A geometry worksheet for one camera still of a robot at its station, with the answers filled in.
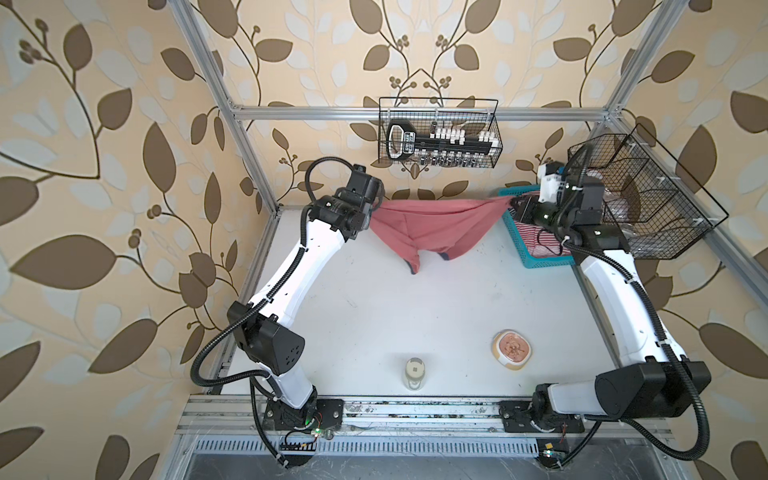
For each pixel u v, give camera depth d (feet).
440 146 2.77
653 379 1.30
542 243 2.17
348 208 1.74
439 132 2.69
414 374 2.37
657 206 2.35
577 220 1.79
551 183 2.12
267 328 1.39
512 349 2.71
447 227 2.81
